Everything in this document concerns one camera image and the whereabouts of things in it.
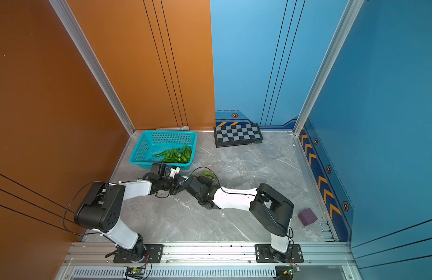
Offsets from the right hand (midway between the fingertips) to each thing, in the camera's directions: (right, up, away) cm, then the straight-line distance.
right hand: (203, 178), depth 88 cm
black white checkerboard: (+20, +24, +25) cm, 40 cm away
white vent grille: (-8, -37, -15) cm, 41 cm away
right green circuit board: (+38, -34, -19) cm, 54 cm away
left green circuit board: (-27, -37, -16) cm, 48 cm away
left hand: (-6, -3, +2) cm, 7 cm away
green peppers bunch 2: (+3, +1, +3) cm, 5 cm away
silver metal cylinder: (-17, +29, +31) cm, 46 cm away
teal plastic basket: (-21, +15, +20) cm, 32 cm away
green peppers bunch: (-14, +11, +13) cm, 22 cm away
